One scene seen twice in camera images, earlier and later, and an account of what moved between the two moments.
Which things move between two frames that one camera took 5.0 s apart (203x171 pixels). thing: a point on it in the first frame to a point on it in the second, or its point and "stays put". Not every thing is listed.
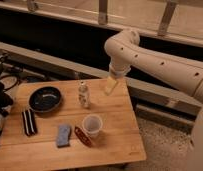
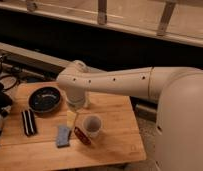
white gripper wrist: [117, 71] to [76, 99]
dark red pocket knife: [83, 136] stays put
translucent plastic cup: [92, 124] stays put
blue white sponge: [63, 136] stays put
